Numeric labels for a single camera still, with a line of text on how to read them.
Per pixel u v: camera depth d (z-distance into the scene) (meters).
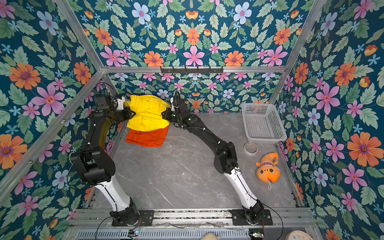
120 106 0.78
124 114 0.78
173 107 0.71
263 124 1.11
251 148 1.01
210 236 0.66
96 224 0.74
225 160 0.63
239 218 0.73
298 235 0.67
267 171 0.80
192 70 0.93
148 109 0.88
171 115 0.78
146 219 0.73
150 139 1.01
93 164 0.51
